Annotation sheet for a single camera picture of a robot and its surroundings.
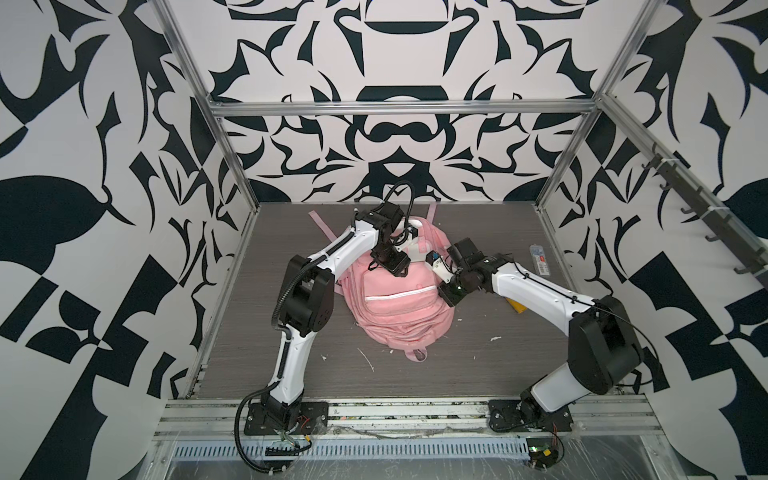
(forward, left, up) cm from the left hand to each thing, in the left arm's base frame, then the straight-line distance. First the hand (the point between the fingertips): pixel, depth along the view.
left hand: (401, 263), depth 92 cm
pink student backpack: (-14, +4, -2) cm, 15 cm away
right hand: (-8, -12, -1) cm, 15 cm away
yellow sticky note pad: (-26, -20, +23) cm, 40 cm away
